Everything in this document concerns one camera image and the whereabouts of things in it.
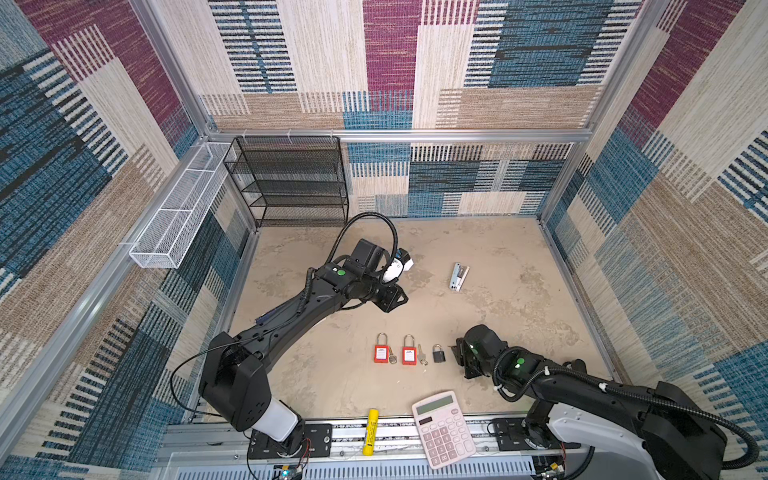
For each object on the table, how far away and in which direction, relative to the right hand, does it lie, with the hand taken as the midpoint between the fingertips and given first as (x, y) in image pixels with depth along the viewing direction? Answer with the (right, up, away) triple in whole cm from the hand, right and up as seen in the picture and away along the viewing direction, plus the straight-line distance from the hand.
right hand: (448, 348), depth 85 cm
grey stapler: (+7, +18, +17) cm, 26 cm away
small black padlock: (-2, -2, +3) cm, 4 cm away
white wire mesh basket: (-84, +30, +7) cm, 89 cm away
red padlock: (-11, -2, +2) cm, 11 cm away
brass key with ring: (-16, -4, +2) cm, 16 cm away
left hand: (-13, +16, -6) cm, 21 cm away
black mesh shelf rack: (-52, +52, +25) cm, 77 cm away
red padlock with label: (-18, -1, +2) cm, 19 cm away
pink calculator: (-3, -16, -11) cm, 20 cm away
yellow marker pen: (-21, -16, -12) cm, 29 cm away
